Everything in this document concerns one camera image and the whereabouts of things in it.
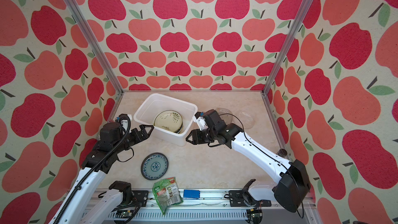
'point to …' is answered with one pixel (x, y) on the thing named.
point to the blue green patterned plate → (154, 166)
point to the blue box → (194, 194)
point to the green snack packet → (167, 193)
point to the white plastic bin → (148, 105)
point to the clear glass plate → (247, 119)
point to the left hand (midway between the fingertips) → (149, 131)
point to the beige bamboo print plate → (169, 120)
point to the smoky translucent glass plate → (225, 115)
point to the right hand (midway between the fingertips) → (189, 142)
